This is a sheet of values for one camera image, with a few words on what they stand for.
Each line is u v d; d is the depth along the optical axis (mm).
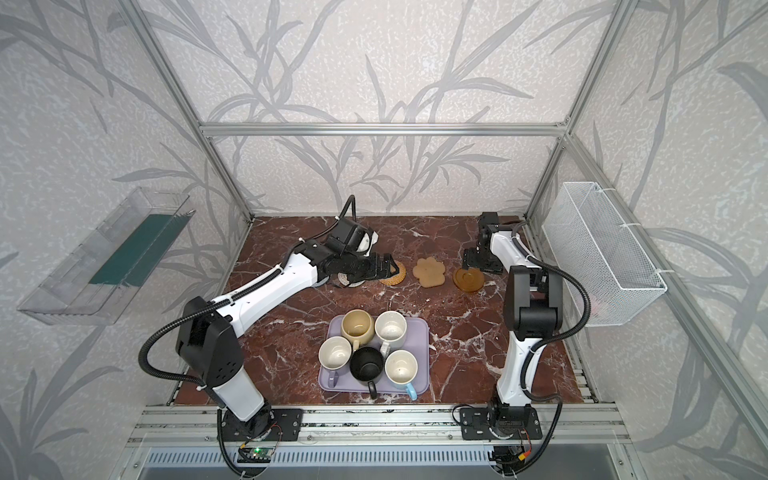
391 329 889
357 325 889
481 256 867
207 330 495
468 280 1012
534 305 533
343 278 775
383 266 737
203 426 752
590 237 666
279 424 732
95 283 630
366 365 822
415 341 884
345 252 643
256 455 714
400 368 818
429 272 1042
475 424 735
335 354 842
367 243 690
